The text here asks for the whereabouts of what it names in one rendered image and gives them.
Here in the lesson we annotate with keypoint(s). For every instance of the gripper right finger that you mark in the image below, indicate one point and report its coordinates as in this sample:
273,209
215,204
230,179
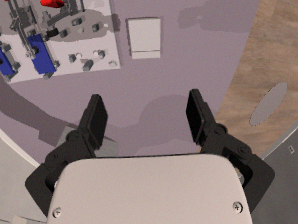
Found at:
213,137

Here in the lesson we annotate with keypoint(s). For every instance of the white fixture plate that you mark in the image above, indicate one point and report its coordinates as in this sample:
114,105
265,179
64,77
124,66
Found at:
86,43

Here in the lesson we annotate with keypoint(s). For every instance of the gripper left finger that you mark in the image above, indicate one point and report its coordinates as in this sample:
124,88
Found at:
80,143

